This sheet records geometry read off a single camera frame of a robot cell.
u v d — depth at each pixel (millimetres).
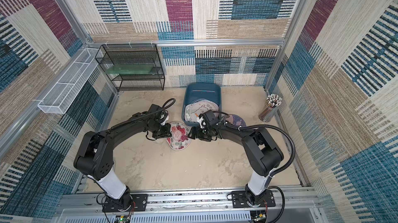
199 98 1125
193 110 1047
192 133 827
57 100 700
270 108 915
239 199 731
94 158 465
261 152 474
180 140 931
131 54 1015
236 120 1036
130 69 939
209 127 729
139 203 729
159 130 786
